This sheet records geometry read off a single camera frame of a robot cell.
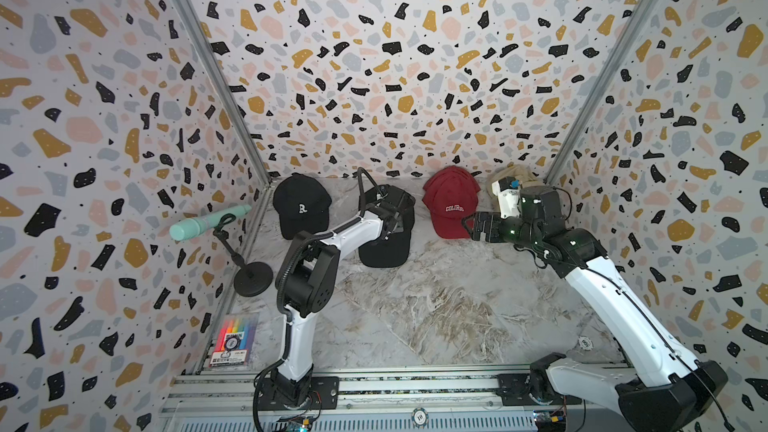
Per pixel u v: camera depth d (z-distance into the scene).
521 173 1.12
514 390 0.73
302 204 1.04
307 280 0.52
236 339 0.80
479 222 0.64
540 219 0.53
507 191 0.64
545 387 0.66
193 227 0.65
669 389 0.37
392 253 0.99
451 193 1.07
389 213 0.74
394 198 0.78
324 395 0.73
